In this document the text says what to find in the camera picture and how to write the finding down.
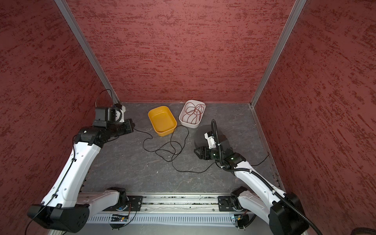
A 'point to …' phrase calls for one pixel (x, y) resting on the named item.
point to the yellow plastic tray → (162, 120)
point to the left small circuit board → (118, 218)
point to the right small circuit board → (241, 221)
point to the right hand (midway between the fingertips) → (197, 154)
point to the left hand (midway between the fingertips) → (134, 128)
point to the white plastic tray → (182, 112)
